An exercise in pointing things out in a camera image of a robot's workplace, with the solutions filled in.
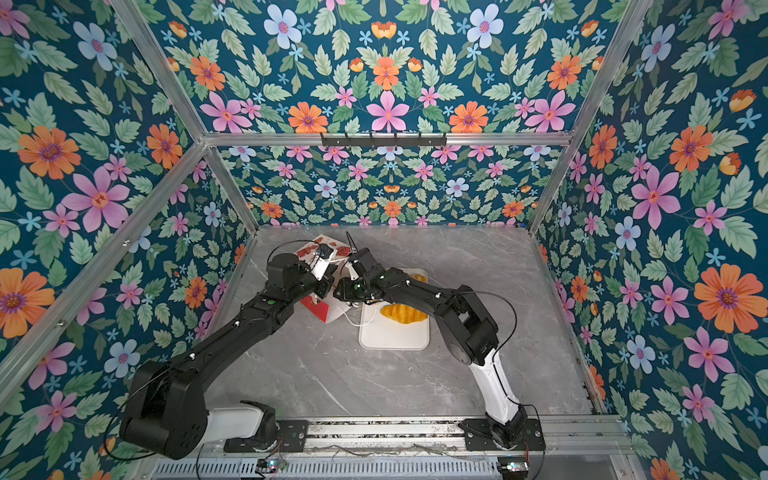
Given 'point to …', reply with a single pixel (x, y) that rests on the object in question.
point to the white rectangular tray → (380, 333)
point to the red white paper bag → (334, 304)
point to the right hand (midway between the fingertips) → (337, 291)
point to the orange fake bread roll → (403, 313)
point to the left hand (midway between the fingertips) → (337, 257)
